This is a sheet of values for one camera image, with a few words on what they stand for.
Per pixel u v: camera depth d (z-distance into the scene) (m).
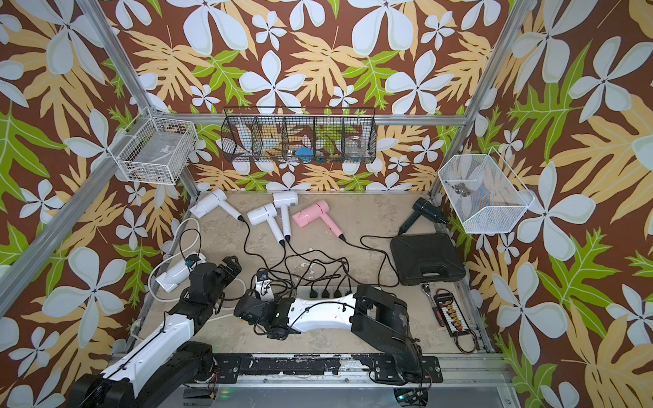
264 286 0.69
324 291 0.86
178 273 0.88
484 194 0.84
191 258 0.76
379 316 0.49
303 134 0.99
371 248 1.01
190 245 1.01
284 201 1.11
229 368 0.75
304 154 0.94
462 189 0.86
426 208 1.08
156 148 0.86
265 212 1.06
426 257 0.93
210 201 1.14
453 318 0.82
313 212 1.08
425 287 0.89
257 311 0.59
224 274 0.68
